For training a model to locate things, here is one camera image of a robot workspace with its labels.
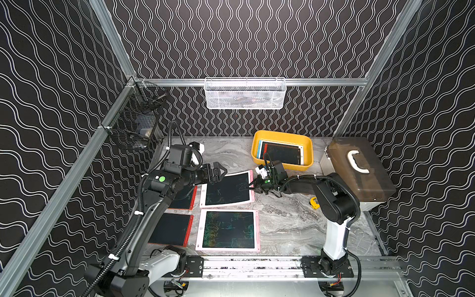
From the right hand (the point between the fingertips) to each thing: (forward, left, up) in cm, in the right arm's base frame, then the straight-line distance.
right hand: (247, 187), depth 94 cm
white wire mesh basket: (+66, +1, +13) cm, 67 cm away
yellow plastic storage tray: (+37, -26, -1) cm, 45 cm away
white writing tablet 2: (-20, +9, -5) cm, 22 cm away
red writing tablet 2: (-7, +30, -3) cm, 31 cm away
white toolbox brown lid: (+5, -49, +16) cm, 52 cm away
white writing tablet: (-1, +8, -2) cm, 9 cm away
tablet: (+31, -8, -3) cm, 32 cm away
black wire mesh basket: (+23, +57, +23) cm, 66 cm away
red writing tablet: (+23, -24, -1) cm, 33 cm away
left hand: (-8, +11, +26) cm, 29 cm away
